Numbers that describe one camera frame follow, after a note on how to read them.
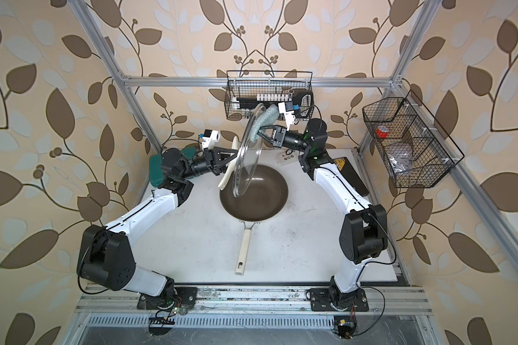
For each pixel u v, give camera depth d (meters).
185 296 0.75
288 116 0.66
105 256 0.43
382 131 0.81
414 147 0.72
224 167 0.65
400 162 0.71
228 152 0.65
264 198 0.94
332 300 0.66
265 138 0.68
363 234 0.46
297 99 0.82
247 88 0.93
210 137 0.68
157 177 1.01
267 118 0.66
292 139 0.65
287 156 1.15
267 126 0.68
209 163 0.62
